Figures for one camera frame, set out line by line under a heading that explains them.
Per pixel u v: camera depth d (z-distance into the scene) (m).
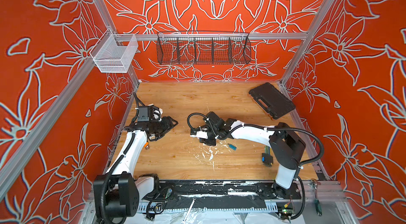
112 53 0.92
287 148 0.48
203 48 0.97
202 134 0.75
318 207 0.68
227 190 0.74
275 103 1.02
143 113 0.66
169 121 0.74
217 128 0.68
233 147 0.87
